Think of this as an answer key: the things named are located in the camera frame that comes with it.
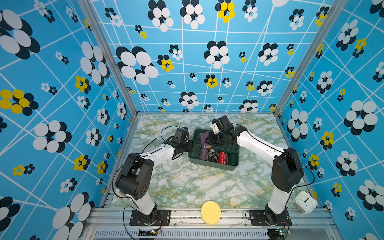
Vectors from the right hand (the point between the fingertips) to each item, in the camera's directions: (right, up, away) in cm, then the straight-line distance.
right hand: (206, 141), depth 88 cm
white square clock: (+49, -30, -12) cm, 59 cm away
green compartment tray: (+16, -9, +2) cm, 19 cm away
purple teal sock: (-2, +3, -2) cm, 4 cm away
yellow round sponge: (+1, -34, -15) cm, 37 cm away
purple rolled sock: (-2, -8, +3) cm, 9 cm away
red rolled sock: (+10, -10, +1) cm, 14 cm away
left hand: (-8, -3, +6) cm, 10 cm away
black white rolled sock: (+4, -9, +1) cm, 10 cm away
